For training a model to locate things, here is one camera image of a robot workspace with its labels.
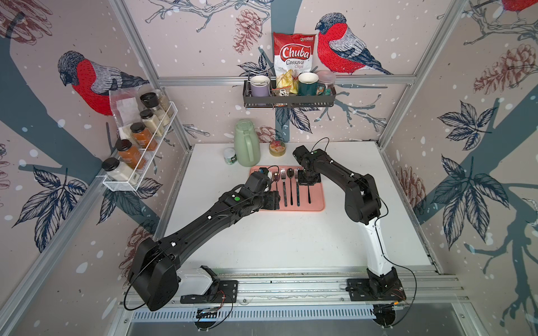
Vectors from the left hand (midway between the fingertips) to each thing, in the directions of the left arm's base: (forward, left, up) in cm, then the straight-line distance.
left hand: (278, 193), depth 80 cm
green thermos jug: (+26, +15, +2) cm, 29 cm away
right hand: (+16, -14, -14) cm, 25 cm away
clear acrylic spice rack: (+31, +47, +18) cm, 59 cm away
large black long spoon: (+5, -15, -15) cm, 22 cm away
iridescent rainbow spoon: (+19, +1, -15) cm, 24 cm away
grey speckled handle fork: (+21, -3, -17) cm, 28 cm away
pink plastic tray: (+8, -8, -16) cm, 20 cm away
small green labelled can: (+31, +26, -13) cm, 42 cm away
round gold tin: (+37, 0, -14) cm, 40 cm away
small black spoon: (+22, -6, -17) cm, 28 cm away
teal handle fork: (+9, -10, -16) cm, 21 cm away
